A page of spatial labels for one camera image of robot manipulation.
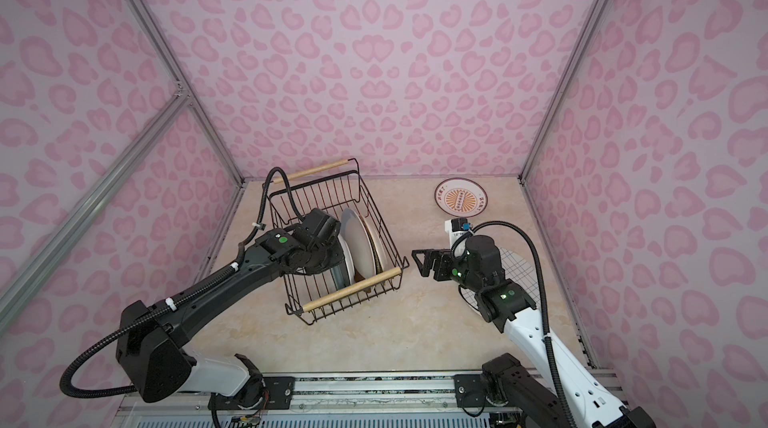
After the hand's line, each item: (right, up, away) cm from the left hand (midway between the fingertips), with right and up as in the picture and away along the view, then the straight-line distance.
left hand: (345, 251), depth 80 cm
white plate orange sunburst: (+39, +15, +34) cm, 53 cm away
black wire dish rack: (-8, +18, +24) cm, 31 cm away
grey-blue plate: (0, -6, -2) cm, 6 cm away
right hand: (+21, +1, -5) cm, 22 cm away
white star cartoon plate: (+9, -2, -3) cm, 10 cm away
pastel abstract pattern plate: (+4, +2, 0) cm, 5 cm away
